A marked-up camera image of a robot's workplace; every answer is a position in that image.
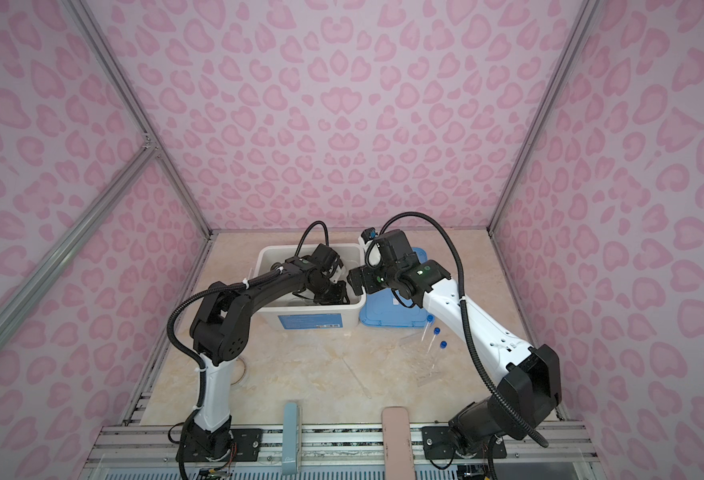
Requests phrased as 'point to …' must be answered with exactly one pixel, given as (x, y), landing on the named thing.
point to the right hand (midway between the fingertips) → (363, 271)
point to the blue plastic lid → (382, 309)
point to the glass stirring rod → (353, 375)
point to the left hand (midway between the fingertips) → (350, 298)
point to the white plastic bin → (300, 311)
